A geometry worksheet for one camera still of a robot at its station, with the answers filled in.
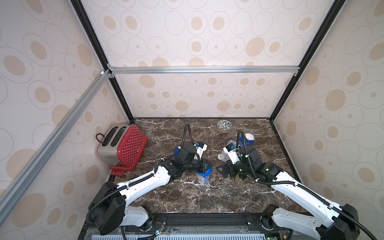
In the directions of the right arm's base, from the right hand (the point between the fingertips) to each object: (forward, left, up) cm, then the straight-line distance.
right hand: (227, 163), depth 78 cm
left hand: (-3, +6, +3) cm, 7 cm away
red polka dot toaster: (+8, +57, +3) cm, 58 cm away
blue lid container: (-5, +13, -8) cm, 16 cm away
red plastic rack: (0, +63, -12) cm, 65 cm away
